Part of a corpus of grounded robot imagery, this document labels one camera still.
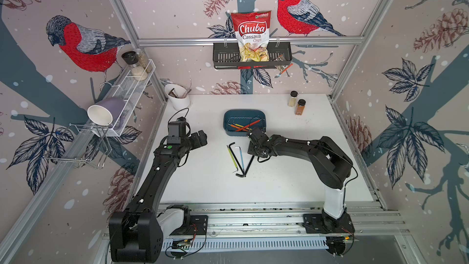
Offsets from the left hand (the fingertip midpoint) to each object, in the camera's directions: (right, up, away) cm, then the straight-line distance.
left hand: (201, 133), depth 84 cm
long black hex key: (+20, -21, +3) cm, 29 cm away
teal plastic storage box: (+18, +4, +21) cm, 28 cm away
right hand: (+24, -11, +13) cm, 29 cm away
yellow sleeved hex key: (+19, +2, +22) cm, 29 cm away
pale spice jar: (+51, +18, +27) cm, 61 cm away
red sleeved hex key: (+24, +3, +21) cm, 32 cm away
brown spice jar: (+55, +13, +23) cm, 61 cm away
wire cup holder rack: (-38, -2, -18) cm, 42 cm away
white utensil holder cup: (-21, +21, +30) cm, 42 cm away
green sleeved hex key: (+15, -15, +9) cm, 23 cm away
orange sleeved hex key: (+17, +1, +23) cm, 28 cm away
